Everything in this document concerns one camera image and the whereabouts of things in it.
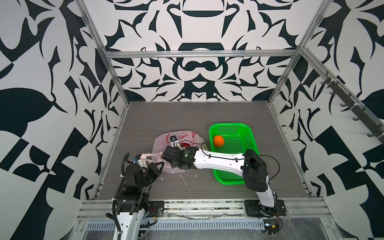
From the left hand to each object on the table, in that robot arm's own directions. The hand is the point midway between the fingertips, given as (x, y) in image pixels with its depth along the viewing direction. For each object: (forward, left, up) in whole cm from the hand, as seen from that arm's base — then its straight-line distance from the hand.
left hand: (163, 161), depth 79 cm
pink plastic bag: (+11, -12, +3) cm, 16 cm away
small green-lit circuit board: (-29, -51, -12) cm, 60 cm away
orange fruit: (+14, -32, -5) cm, 35 cm away
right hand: (+3, -5, -1) cm, 6 cm away
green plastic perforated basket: (+18, -46, -10) cm, 50 cm away
